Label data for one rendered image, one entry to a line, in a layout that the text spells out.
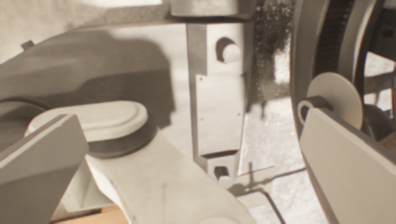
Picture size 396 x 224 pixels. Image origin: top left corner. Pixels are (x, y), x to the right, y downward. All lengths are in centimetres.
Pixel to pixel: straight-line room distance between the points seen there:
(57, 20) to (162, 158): 48
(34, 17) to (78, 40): 23
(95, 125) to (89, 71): 16
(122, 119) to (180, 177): 14
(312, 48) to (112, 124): 35
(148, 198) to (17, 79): 39
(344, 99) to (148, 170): 30
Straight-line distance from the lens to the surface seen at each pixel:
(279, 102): 83
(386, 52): 45
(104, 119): 36
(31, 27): 70
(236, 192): 108
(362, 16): 40
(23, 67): 53
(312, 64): 39
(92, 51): 47
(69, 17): 65
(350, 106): 33
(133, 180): 31
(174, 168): 31
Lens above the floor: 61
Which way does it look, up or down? 58 degrees down
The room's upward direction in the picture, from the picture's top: 158 degrees clockwise
